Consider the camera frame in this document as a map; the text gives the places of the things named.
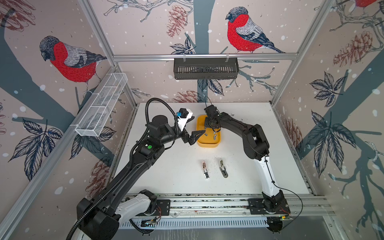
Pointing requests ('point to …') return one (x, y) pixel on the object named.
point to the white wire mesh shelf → (113, 84)
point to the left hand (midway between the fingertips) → (198, 124)
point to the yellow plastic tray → (210, 138)
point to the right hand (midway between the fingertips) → (207, 124)
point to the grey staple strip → (214, 137)
